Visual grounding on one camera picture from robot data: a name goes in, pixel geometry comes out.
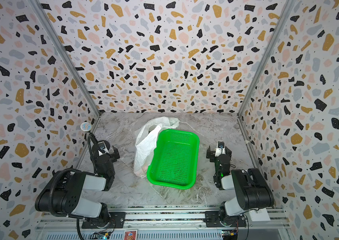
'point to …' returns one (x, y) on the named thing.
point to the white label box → (261, 214)
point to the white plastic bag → (146, 139)
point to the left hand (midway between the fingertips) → (103, 147)
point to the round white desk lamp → (86, 126)
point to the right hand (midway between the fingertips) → (217, 143)
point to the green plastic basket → (174, 160)
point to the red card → (130, 235)
